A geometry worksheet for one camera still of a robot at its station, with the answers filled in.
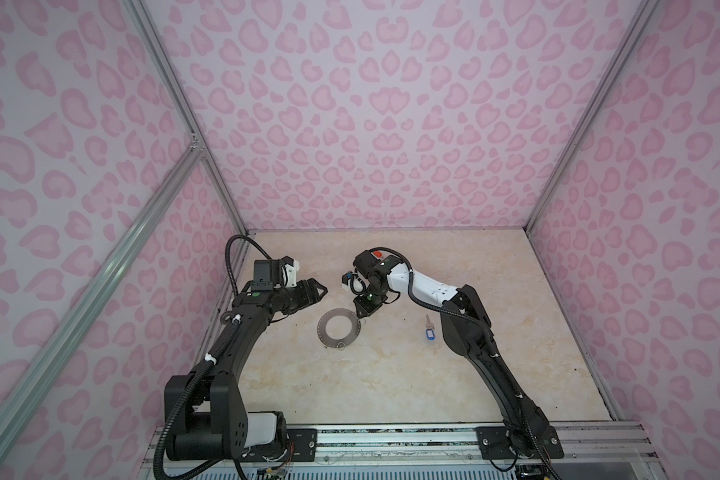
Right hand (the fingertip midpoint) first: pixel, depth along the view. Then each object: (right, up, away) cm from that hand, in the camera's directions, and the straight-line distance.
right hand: (362, 309), depth 95 cm
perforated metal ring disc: (-6, -9, -5) cm, 12 cm away
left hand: (-12, +8, -11) cm, 18 cm away
